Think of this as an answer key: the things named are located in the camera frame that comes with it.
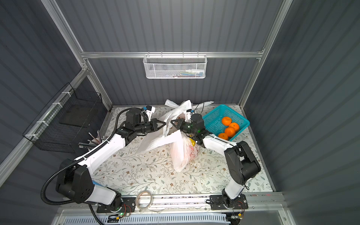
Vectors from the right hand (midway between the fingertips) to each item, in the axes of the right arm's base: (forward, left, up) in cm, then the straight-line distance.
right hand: (172, 121), depth 81 cm
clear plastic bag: (-16, -7, -10) cm, 20 cm away
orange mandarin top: (+16, -39, -18) cm, 46 cm away
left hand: (-4, +2, +2) cm, 5 cm away
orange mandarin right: (+11, -45, -18) cm, 49 cm away
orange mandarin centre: (+4, -39, -16) cm, 42 cm away
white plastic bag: (-13, +3, +3) cm, 14 cm away
